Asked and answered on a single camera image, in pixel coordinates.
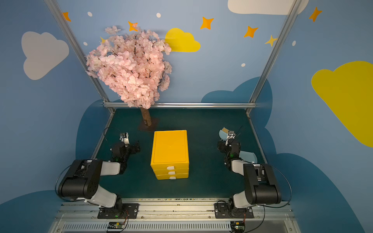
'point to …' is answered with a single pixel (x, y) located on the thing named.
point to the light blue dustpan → (248, 156)
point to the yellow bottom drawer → (171, 176)
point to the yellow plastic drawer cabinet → (170, 158)
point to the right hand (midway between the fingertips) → (230, 139)
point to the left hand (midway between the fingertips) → (130, 140)
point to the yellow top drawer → (160, 165)
